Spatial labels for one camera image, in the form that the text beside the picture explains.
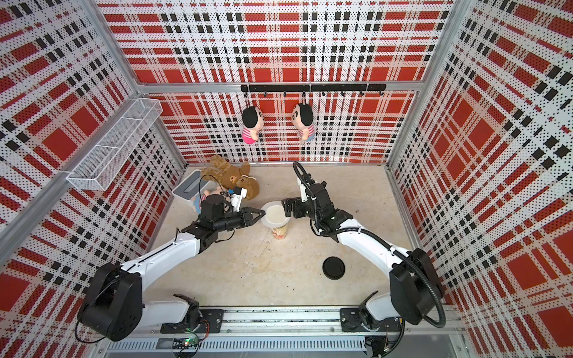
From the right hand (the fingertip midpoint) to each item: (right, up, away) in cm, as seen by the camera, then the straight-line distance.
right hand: (297, 198), depth 83 cm
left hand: (-11, -5, -1) cm, 12 cm away
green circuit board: (-35, -45, -13) cm, 59 cm away
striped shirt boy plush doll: (-45, -2, +16) cm, 48 cm away
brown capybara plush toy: (-33, +9, +23) cm, 41 cm away
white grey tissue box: (-51, +4, +25) cm, 57 cm away
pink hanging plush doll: (-19, +33, +12) cm, 40 cm away
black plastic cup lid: (+14, -27, +2) cm, 30 cm away
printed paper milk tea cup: (-7, -14, +4) cm, 16 cm away
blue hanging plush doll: (+2, +33, +9) cm, 34 cm away
